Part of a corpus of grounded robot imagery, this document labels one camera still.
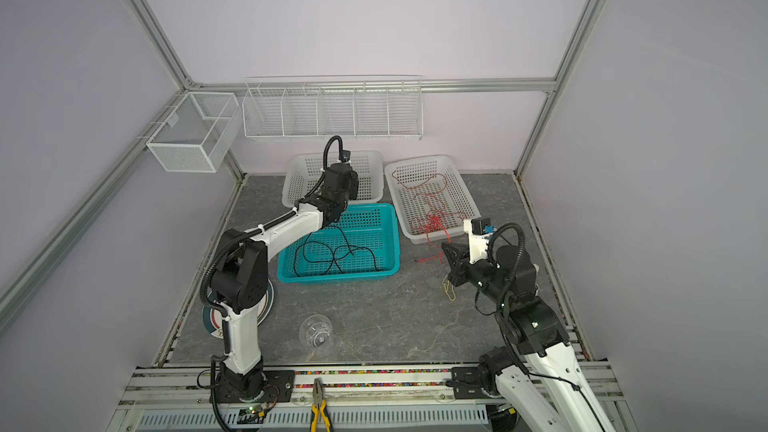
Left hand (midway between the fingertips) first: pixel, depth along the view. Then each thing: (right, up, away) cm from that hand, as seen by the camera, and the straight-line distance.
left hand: (348, 176), depth 94 cm
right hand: (+27, -19, -26) cm, 42 cm away
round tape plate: (-37, -42, -10) cm, 57 cm away
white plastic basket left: (-21, +3, +21) cm, 30 cm away
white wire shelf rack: (-7, +25, +11) cm, 28 cm away
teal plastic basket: (+4, -22, +6) cm, 23 cm away
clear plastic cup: (-8, -45, -10) cm, 47 cm away
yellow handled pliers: (-3, -57, -24) cm, 62 cm away
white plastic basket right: (+21, +3, +19) cm, 29 cm away
